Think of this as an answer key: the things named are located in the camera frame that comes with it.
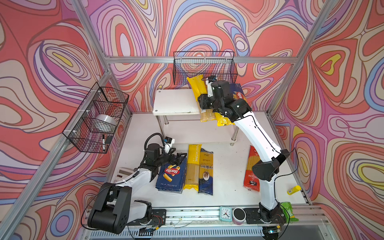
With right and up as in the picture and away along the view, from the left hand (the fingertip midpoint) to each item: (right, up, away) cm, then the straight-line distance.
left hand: (181, 151), depth 85 cm
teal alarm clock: (+23, -29, -12) cm, 39 cm away
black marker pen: (-37, +6, -14) cm, 40 cm away
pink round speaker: (+28, -27, -16) cm, 43 cm away
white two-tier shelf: (-1, +20, -11) cm, 23 cm away
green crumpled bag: (+56, -27, -9) cm, 63 cm away
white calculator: (-35, -12, -1) cm, 37 cm away
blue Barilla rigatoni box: (-5, -13, -5) cm, 15 cm away
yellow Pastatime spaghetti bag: (+6, -14, -1) cm, 15 cm away
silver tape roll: (-35, +16, -16) cm, 42 cm away
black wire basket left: (-45, +13, -19) cm, 50 cm away
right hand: (+12, +27, -10) cm, 32 cm away
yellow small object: (+59, -18, -10) cm, 63 cm away
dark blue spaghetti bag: (+14, -18, -2) cm, 23 cm away
